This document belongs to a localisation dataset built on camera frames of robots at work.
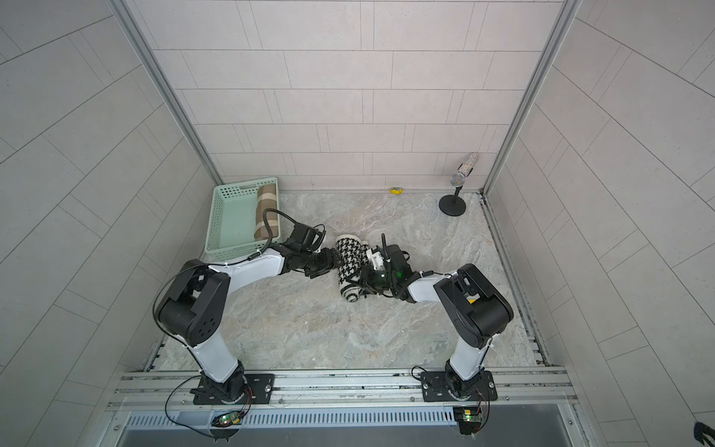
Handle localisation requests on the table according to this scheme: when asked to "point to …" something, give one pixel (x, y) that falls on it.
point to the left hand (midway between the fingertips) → (343, 263)
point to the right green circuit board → (468, 418)
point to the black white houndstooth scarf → (351, 252)
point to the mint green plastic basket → (243, 218)
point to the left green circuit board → (227, 419)
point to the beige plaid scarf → (266, 199)
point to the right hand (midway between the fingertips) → (351, 282)
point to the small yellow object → (395, 192)
